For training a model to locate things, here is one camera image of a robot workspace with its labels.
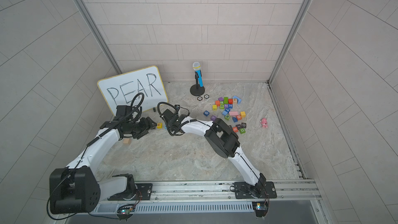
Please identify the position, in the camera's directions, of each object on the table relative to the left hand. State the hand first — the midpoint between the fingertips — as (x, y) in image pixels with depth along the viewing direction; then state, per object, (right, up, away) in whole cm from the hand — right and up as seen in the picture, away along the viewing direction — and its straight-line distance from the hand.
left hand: (155, 124), depth 84 cm
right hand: (+7, -3, +12) cm, 14 cm away
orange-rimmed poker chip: (+23, +13, +24) cm, 36 cm away
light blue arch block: (+50, +12, +19) cm, 55 cm away
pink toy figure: (+63, -1, +9) cm, 64 cm away
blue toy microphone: (+22, +34, +10) cm, 41 cm away
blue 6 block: (+28, +4, +15) cm, 32 cm away
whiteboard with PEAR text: (-23, +18, +5) cm, 30 cm away
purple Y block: (+32, +2, +12) cm, 35 cm away
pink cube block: (+45, +4, +16) cm, 48 cm away
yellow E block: (0, -2, +7) cm, 8 cm away
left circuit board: (-6, -33, -20) cm, 39 cm away
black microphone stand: (+20, +20, +28) cm, 40 cm away
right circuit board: (+52, -34, -16) cm, 64 cm away
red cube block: (+44, +12, +20) cm, 50 cm away
